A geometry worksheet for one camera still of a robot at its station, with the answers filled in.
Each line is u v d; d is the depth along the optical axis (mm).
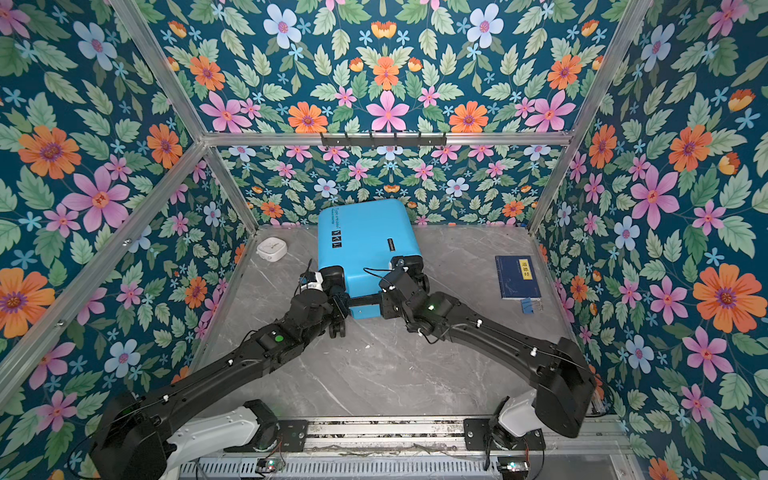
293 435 736
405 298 575
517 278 1045
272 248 1084
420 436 750
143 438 384
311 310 595
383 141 932
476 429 737
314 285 718
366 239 884
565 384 405
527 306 961
